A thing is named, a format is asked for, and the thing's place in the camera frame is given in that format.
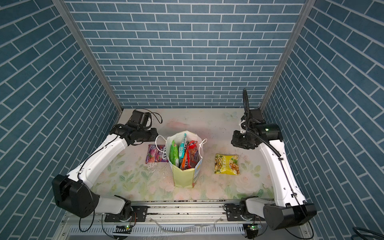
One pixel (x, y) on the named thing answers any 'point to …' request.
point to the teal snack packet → (182, 147)
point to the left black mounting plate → (139, 213)
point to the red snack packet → (193, 155)
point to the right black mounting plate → (233, 213)
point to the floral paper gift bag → (185, 178)
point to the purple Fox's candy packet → (154, 155)
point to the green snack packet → (174, 153)
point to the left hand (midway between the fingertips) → (160, 135)
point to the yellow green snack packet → (226, 164)
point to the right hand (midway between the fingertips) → (235, 142)
